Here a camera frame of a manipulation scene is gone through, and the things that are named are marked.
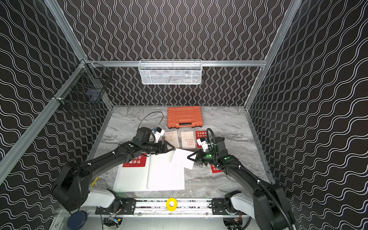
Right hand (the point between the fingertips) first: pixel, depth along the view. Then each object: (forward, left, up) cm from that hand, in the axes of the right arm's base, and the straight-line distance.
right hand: (188, 157), depth 78 cm
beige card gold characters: (+22, +12, -13) cm, 28 cm away
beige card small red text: (+19, 0, -13) cm, 23 cm away
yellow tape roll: (-22, +7, -13) cm, 26 cm away
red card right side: (-1, -16, -14) cm, 21 cm away
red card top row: (+24, -8, -13) cm, 29 cm away
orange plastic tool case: (+40, +1, -11) cm, 41 cm away
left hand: (+3, +8, +2) cm, 9 cm away
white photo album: (-4, +17, -13) cm, 21 cm away
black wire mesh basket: (+46, +70, +15) cm, 85 cm away
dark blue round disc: (-28, +54, -11) cm, 62 cm away
